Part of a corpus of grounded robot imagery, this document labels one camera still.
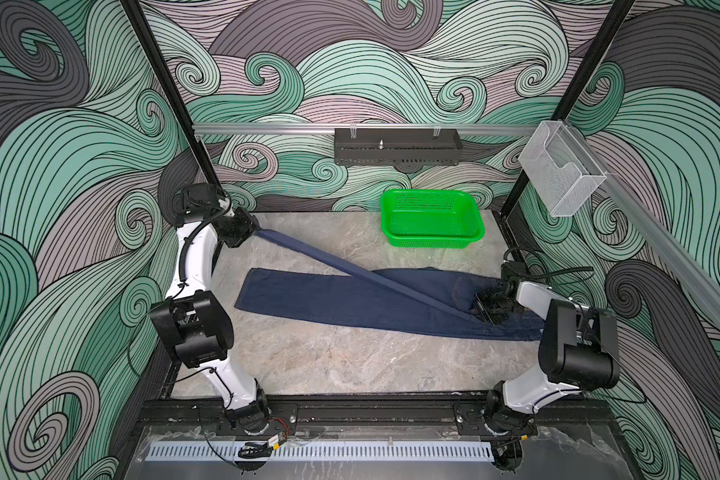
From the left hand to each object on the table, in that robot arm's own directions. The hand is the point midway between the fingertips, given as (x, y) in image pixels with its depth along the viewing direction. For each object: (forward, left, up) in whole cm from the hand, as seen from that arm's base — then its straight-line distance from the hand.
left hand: (258, 223), depth 85 cm
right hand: (-14, -66, -22) cm, 71 cm away
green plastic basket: (+25, -62, -23) cm, 70 cm away
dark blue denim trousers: (-15, -53, -16) cm, 58 cm away
